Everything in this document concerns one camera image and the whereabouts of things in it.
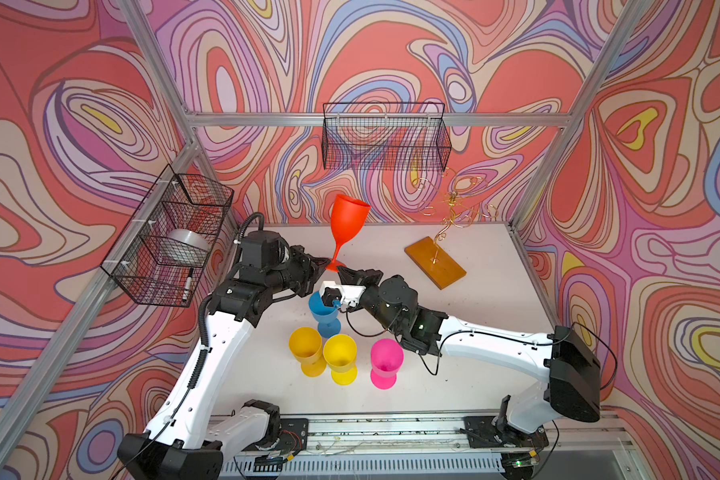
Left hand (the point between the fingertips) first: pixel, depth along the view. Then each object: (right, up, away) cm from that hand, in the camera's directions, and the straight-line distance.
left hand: (335, 257), depth 68 cm
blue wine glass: (-3, -16, +11) cm, 20 cm away
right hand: (+2, -3, +3) cm, 5 cm away
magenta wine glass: (+13, -27, +10) cm, 32 cm away
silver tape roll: (-36, +2, +2) cm, 36 cm away
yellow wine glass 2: (0, -26, +10) cm, 28 cm away
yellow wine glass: (-9, -24, +10) cm, 28 cm away
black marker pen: (-36, -7, +4) cm, 37 cm away
